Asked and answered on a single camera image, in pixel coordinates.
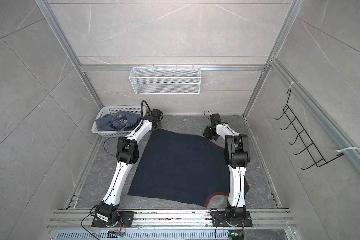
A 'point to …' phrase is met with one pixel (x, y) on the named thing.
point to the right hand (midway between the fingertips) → (206, 133)
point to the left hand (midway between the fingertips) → (156, 122)
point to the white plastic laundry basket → (105, 110)
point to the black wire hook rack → (318, 159)
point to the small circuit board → (115, 234)
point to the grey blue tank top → (119, 121)
